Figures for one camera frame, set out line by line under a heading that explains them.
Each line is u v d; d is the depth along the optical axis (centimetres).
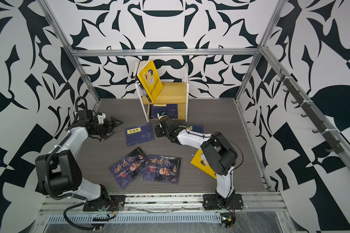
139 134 99
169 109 105
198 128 102
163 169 84
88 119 70
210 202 74
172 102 91
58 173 43
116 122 81
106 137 82
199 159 87
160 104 105
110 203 72
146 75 82
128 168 84
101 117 83
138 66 81
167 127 71
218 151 53
